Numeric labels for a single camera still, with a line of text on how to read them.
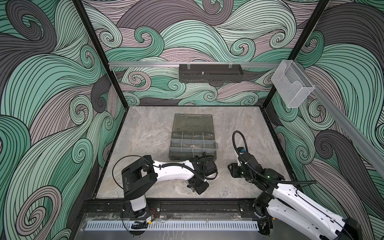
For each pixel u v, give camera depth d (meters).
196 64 0.94
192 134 0.98
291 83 0.79
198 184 0.69
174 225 0.70
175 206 0.76
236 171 0.70
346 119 0.60
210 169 0.64
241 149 0.71
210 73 0.95
